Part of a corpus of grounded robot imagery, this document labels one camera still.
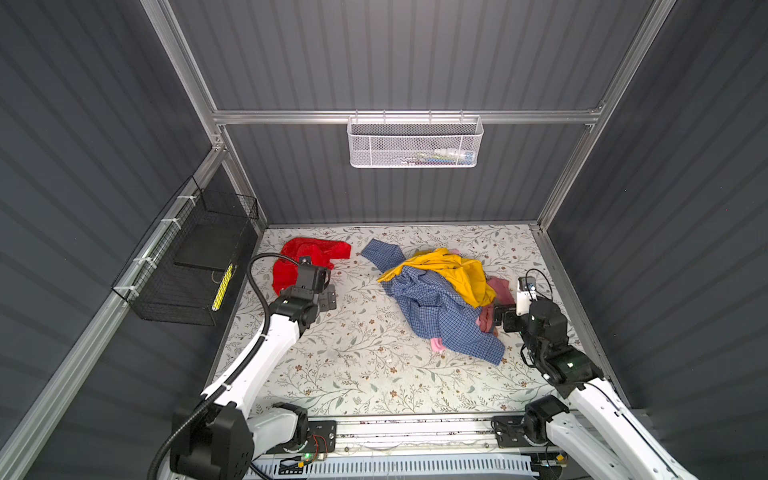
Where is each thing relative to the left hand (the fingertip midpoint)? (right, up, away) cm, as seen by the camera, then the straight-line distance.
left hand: (309, 294), depth 83 cm
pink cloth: (+37, -16, +5) cm, 40 cm away
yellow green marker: (-17, +3, -14) cm, 22 cm away
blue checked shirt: (+36, -5, +1) cm, 37 cm away
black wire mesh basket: (-30, +6, -11) cm, 32 cm away
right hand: (+57, -1, -6) cm, 57 cm away
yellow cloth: (+46, +5, +3) cm, 46 cm away
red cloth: (-3, +12, +21) cm, 24 cm away
